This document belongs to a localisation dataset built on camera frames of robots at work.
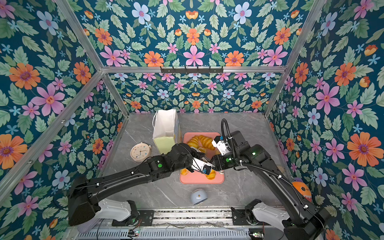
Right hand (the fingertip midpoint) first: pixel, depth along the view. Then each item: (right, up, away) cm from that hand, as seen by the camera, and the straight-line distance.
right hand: (211, 163), depth 68 cm
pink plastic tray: (-6, -13, +18) cm, 24 cm away
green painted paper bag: (-29, +14, +32) cm, 45 cm away
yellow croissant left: (-10, +7, +30) cm, 33 cm away
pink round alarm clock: (-45, +1, +28) cm, 52 cm away
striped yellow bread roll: (+1, -11, +17) cm, 20 cm away
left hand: (-2, +6, +2) cm, 7 cm away
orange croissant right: (-1, +7, +30) cm, 31 cm away
